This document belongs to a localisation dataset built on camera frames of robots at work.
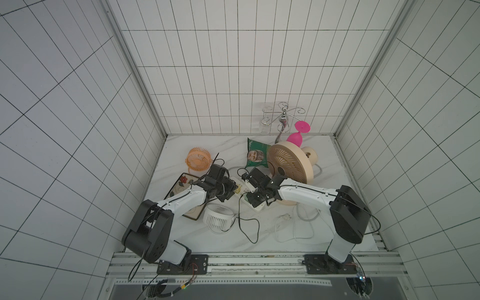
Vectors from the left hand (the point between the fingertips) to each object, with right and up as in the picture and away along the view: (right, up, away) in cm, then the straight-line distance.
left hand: (236, 191), depth 88 cm
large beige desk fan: (+23, +15, -18) cm, 33 cm away
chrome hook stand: (+24, +32, +5) cm, 41 cm away
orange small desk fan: (-20, +14, +9) cm, 26 cm away
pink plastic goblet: (+30, +26, +4) cm, 40 cm away
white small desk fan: (-7, -9, -10) cm, 15 cm away
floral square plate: (-28, +3, +8) cm, 29 cm away
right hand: (+5, -4, -2) cm, 7 cm away
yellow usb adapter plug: (+1, +1, +1) cm, 2 cm away
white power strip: (+4, +1, +3) cm, 5 cm away
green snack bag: (+11, +17, +13) cm, 24 cm away
